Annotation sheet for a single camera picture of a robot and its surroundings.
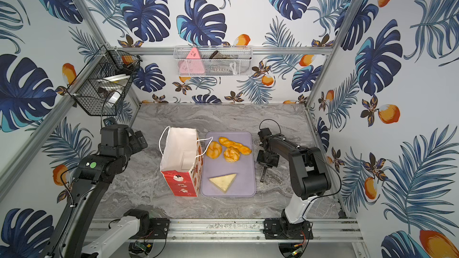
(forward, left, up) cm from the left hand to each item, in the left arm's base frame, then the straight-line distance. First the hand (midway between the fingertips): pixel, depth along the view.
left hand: (127, 137), depth 69 cm
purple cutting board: (-4, -47, -29) cm, 55 cm away
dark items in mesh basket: (+43, -38, +4) cm, 57 cm away
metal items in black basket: (+24, +16, +4) cm, 29 cm away
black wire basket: (+43, +30, +3) cm, 53 cm away
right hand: (+7, -58, -29) cm, 65 cm away
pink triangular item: (+40, -18, +7) cm, 45 cm away
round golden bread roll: (+12, -30, -27) cm, 42 cm away
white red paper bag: (+4, -15, -25) cm, 29 cm away
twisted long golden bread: (+14, -46, -27) cm, 55 cm away
